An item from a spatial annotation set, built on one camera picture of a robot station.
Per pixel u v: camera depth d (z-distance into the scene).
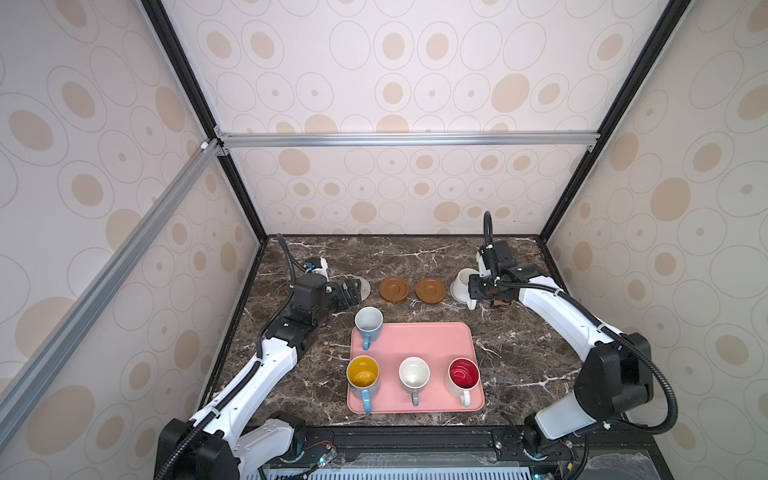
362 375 0.83
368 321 0.89
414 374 0.83
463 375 0.83
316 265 0.69
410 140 1.75
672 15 0.69
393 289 1.03
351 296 0.71
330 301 0.69
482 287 0.77
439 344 0.92
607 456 0.73
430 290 1.03
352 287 0.71
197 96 0.80
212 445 0.38
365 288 1.04
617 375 0.43
